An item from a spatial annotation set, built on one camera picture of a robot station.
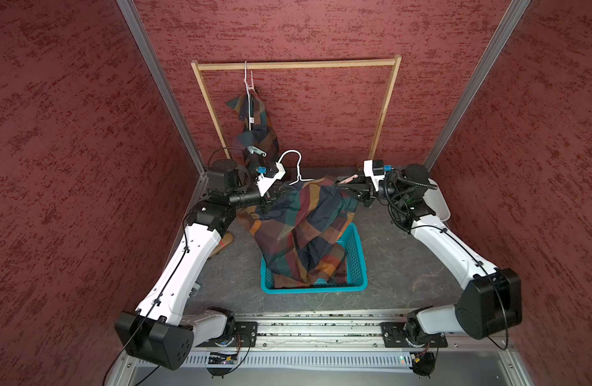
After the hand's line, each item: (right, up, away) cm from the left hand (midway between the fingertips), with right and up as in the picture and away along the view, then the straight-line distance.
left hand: (288, 190), depth 67 cm
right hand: (+14, +2, +1) cm, 14 cm away
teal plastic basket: (+23, -28, +15) cm, 40 cm away
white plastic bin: (+65, -5, +40) cm, 77 cm away
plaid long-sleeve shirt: (+2, -11, +1) cm, 12 cm away
